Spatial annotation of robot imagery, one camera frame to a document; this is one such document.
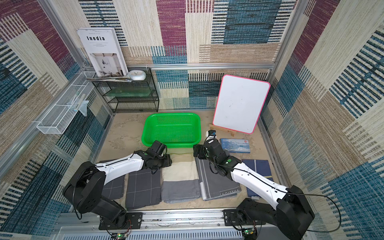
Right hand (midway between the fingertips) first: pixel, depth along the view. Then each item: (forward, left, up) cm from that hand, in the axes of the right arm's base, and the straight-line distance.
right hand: (199, 145), depth 82 cm
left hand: (-3, +18, -13) cm, 23 cm away
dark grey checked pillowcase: (-17, +31, -16) cm, 39 cm away
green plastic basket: (+22, +16, -16) cm, 31 cm away
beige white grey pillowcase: (-14, +11, -16) cm, 24 cm away
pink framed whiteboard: (+26, -26, +6) cm, 37 cm away
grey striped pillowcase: (-16, -7, -16) cm, 24 cm away
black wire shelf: (+30, +41, +10) cm, 51 cm away
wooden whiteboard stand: (+22, -10, -12) cm, 27 cm away
